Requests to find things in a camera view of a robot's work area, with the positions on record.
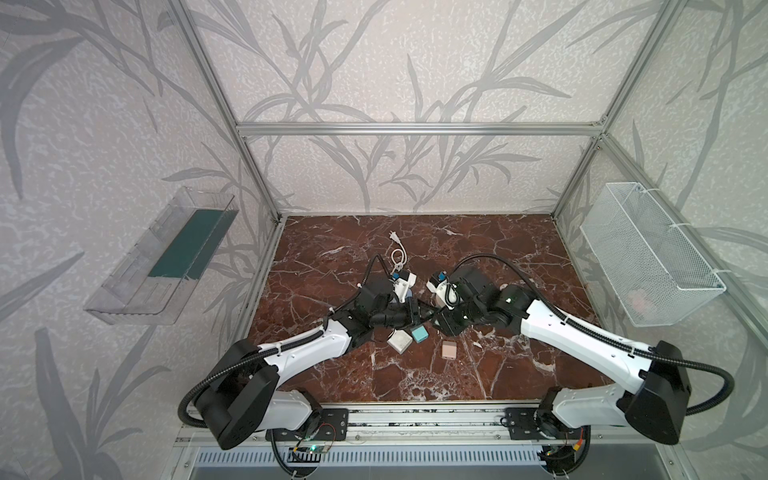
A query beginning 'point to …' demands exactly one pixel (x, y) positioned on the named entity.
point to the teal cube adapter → (420, 334)
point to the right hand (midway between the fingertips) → (436, 309)
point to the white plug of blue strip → (394, 236)
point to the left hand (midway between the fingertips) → (440, 308)
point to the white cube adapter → (400, 340)
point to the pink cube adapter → (449, 350)
